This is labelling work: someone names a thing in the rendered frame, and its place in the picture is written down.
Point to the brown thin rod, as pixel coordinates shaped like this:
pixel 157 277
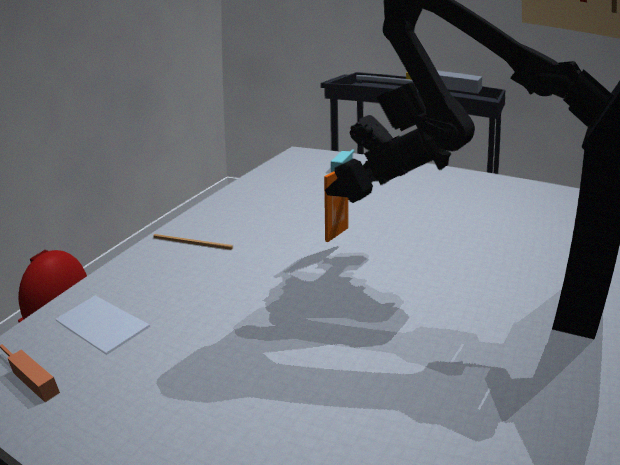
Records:
pixel 195 242

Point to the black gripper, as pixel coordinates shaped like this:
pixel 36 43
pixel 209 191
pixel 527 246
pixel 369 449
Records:
pixel 353 180

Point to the orange plate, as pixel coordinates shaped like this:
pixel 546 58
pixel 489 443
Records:
pixel 336 211

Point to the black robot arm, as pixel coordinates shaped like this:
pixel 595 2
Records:
pixel 444 119

